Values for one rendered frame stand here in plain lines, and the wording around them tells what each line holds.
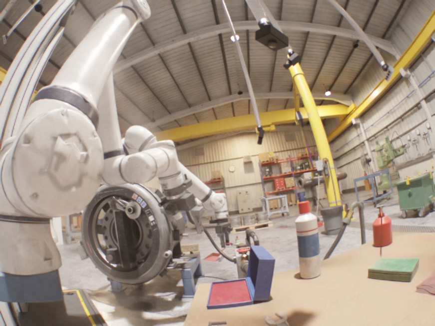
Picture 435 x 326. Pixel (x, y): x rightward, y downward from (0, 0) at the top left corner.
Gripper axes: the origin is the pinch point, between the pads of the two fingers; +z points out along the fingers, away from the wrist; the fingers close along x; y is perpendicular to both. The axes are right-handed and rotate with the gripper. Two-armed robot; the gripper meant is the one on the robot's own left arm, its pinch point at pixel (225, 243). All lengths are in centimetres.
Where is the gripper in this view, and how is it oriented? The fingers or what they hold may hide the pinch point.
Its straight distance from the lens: 124.1
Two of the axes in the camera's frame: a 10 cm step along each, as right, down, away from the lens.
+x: 5.1, 1.5, 8.4
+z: 1.2, 9.6, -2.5
